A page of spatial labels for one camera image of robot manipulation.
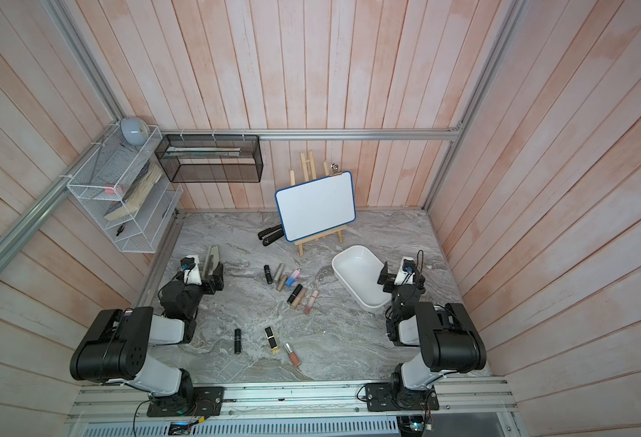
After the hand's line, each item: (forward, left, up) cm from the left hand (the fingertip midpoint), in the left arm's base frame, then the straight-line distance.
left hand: (210, 266), depth 92 cm
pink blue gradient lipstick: (+1, -29, -7) cm, 30 cm away
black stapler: (+21, -18, -7) cm, 28 cm away
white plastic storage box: (+4, -52, -9) cm, 53 cm away
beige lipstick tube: (-8, -30, -8) cm, 32 cm away
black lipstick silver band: (+2, -19, -8) cm, 20 cm away
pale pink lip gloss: (-10, -34, -8) cm, 37 cm away
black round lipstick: (-23, -12, -8) cm, 27 cm away
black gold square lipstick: (-22, -22, -7) cm, 32 cm away
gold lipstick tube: (-2, -24, -7) cm, 25 cm away
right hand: (0, -65, +2) cm, 65 cm away
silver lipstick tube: (+3, -23, -8) cm, 24 cm away
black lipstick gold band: (-6, -29, -7) cm, 31 cm away
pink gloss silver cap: (-27, -30, -8) cm, 41 cm away
